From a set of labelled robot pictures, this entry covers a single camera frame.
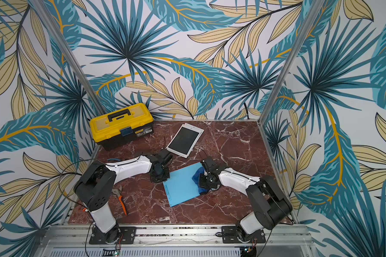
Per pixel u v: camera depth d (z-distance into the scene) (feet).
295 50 2.69
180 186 2.95
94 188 1.54
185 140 3.59
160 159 2.42
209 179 2.17
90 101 3.43
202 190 2.74
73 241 2.46
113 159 3.25
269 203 1.45
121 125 3.09
